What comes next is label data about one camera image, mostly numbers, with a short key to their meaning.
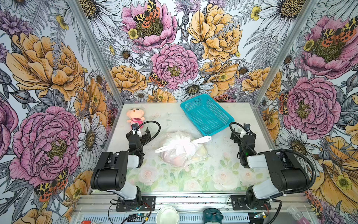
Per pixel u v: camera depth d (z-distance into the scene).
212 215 0.64
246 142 0.70
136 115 1.05
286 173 0.46
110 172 0.45
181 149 0.81
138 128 0.78
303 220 0.68
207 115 1.15
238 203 0.73
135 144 0.70
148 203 0.74
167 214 0.73
